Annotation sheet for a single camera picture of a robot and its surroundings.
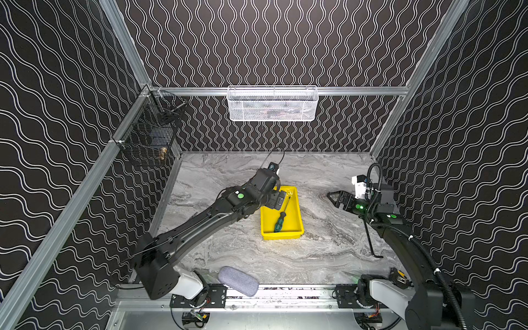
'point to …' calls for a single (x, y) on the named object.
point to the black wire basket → (146, 141)
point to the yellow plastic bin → (292, 225)
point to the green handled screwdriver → (279, 223)
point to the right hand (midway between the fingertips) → (336, 197)
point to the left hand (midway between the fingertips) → (277, 191)
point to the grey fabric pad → (238, 281)
